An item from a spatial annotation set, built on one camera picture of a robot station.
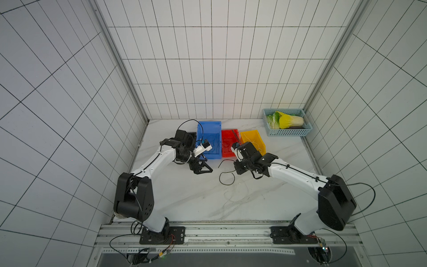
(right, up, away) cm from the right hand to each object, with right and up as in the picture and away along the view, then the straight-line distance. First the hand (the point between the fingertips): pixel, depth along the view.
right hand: (230, 164), depth 85 cm
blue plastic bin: (-11, +17, +18) cm, 27 cm away
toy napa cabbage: (+40, +25, +24) cm, 53 cm away
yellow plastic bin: (+17, +14, +21) cm, 31 cm away
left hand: (-13, 0, -5) cm, 14 cm away
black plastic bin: (-21, +14, -11) cm, 27 cm away
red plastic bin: (+1, +14, +16) cm, 21 cm away
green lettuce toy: (+32, +25, +25) cm, 47 cm away
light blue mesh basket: (+50, +19, +21) cm, 58 cm away
